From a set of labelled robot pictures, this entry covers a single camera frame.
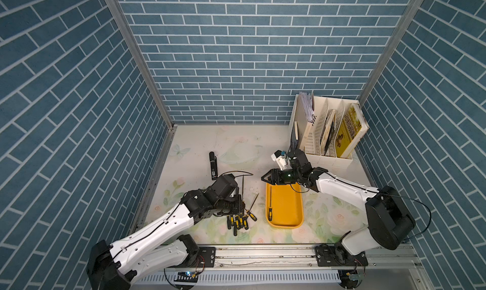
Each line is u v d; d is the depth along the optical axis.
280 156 0.79
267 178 0.81
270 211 0.85
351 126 0.93
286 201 0.88
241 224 0.80
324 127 0.94
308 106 0.88
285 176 0.75
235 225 0.80
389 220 0.44
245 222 0.80
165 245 0.59
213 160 0.99
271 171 0.76
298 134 0.91
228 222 0.82
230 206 0.63
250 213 0.85
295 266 0.73
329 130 0.94
